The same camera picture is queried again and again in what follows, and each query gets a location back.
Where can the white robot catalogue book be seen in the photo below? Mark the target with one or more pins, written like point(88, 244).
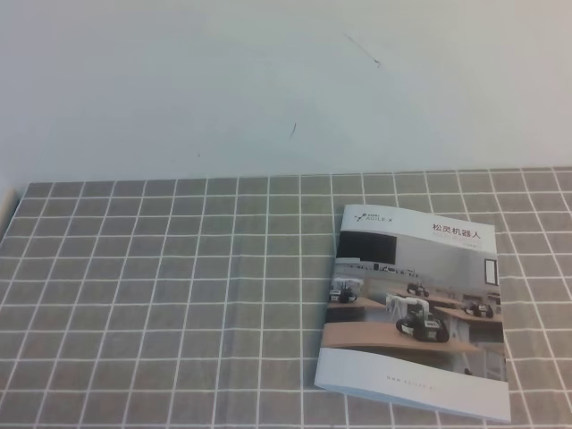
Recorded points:
point(414, 313)

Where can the grey checked tablecloth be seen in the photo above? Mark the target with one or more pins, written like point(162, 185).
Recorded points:
point(199, 303)

